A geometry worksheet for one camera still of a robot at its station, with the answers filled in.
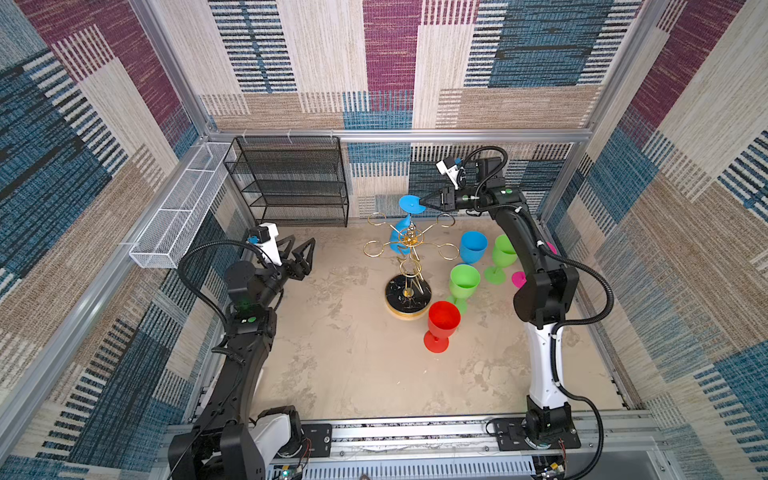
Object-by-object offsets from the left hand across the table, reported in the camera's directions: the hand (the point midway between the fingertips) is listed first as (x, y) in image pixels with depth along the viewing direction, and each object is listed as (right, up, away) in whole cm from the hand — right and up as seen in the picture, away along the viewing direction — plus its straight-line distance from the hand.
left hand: (303, 235), depth 73 cm
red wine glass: (+35, -22, +8) cm, 42 cm away
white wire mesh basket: (-31, 0, -1) cm, 31 cm away
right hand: (+30, +9, +11) cm, 33 cm away
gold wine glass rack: (+27, -18, +24) cm, 40 cm away
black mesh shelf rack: (-14, +21, +38) cm, 46 cm away
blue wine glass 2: (+47, -2, +22) cm, 52 cm away
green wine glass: (+43, -13, +17) cm, 48 cm away
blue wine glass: (+23, 0, +5) cm, 24 cm away
